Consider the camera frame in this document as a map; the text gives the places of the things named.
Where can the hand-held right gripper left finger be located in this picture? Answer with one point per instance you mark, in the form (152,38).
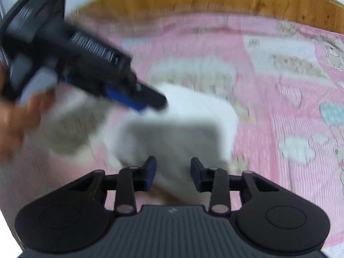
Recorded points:
(151,174)

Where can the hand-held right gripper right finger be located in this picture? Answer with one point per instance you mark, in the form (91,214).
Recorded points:
(194,176)

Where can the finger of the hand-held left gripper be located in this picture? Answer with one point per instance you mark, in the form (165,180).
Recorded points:
(153,99)
(123,98)

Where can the cream pants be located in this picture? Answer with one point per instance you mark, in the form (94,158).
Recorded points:
(201,110)

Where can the person's left hand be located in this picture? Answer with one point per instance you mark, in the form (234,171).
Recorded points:
(16,123)

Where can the pink bear printed blanket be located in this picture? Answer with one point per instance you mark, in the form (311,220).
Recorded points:
(268,86)

